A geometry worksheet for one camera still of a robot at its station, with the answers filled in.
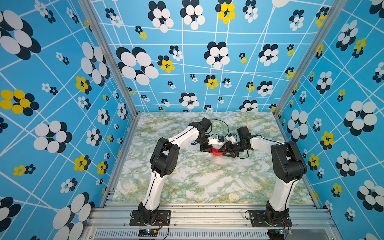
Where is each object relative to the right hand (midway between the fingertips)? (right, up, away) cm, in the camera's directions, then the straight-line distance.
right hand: (222, 152), depth 94 cm
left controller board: (-41, -36, -22) cm, 58 cm away
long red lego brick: (-4, 0, -1) cm, 5 cm away
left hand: (-7, +3, +1) cm, 8 cm away
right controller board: (+21, -34, -25) cm, 47 cm away
